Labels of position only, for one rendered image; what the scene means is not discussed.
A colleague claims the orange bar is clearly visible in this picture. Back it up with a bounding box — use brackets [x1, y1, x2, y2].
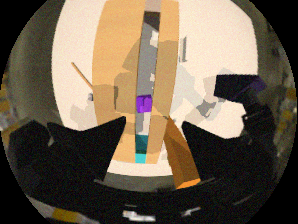
[164, 116, 201, 189]

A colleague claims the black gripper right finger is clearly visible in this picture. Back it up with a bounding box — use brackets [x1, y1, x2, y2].
[181, 121, 253, 181]

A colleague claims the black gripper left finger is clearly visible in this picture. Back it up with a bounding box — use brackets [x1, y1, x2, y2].
[47, 116, 126, 181]

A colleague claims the small purple block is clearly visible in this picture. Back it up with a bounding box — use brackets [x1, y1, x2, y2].
[137, 95, 152, 113]

